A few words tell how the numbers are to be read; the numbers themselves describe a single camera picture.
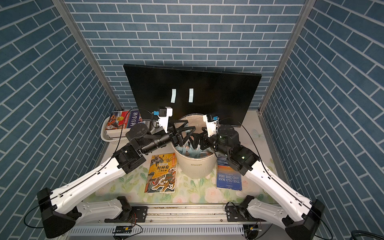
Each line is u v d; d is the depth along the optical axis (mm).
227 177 847
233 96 1275
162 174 858
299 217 381
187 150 842
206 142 580
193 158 626
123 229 709
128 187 827
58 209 380
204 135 574
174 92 722
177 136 513
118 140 953
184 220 723
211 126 575
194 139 577
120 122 964
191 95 722
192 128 547
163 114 517
